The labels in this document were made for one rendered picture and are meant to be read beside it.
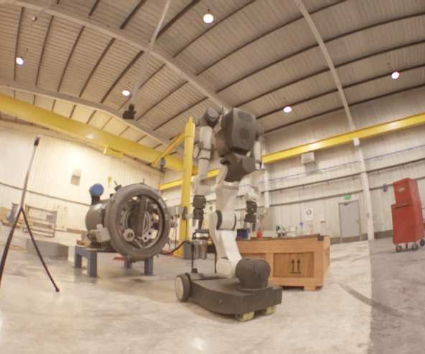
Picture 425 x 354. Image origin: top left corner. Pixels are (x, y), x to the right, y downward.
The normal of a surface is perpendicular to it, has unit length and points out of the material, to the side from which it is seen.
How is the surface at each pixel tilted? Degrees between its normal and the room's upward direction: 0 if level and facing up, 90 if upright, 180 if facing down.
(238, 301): 90
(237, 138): 105
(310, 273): 90
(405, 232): 90
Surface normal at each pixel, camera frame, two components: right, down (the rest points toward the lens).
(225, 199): 0.45, -0.09
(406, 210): -0.95, -0.11
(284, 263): -0.59, -0.26
